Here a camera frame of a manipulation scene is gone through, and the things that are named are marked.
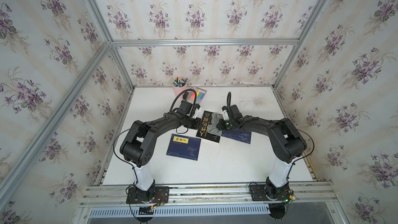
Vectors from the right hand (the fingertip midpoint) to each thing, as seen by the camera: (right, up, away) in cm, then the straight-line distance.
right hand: (219, 126), depth 97 cm
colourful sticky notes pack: (-12, +20, +17) cm, 29 cm away
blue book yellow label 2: (+11, -4, -4) cm, 12 cm away
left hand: (-11, +1, -5) cm, 12 cm away
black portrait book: (-11, -2, -3) cm, 11 cm away
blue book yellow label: (-22, -10, -8) cm, 25 cm away
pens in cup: (-27, +29, +12) cm, 41 cm away
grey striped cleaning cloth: (-4, -1, -2) cm, 5 cm away
